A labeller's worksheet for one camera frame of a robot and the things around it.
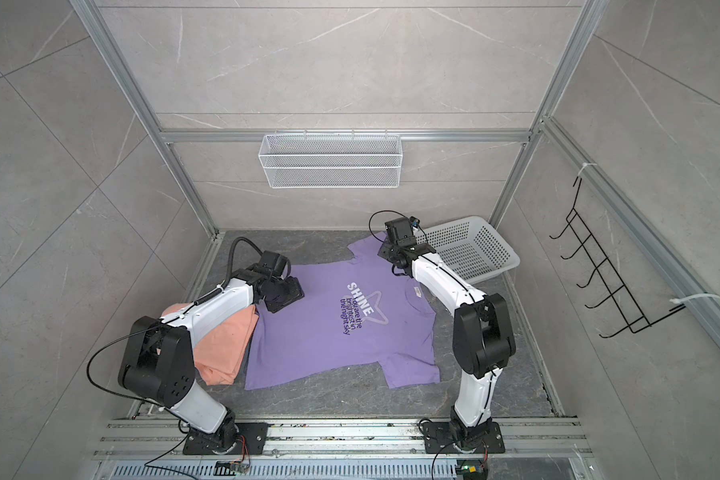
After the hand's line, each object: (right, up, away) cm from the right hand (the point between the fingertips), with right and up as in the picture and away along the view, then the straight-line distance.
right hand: (389, 246), depth 94 cm
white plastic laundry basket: (+35, 0, +21) cm, 40 cm away
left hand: (-28, -14, -3) cm, 31 cm away
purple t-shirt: (-10, -24, +2) cm, 26 cm away
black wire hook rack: (+48, -14, -33) cm, 60 cm away
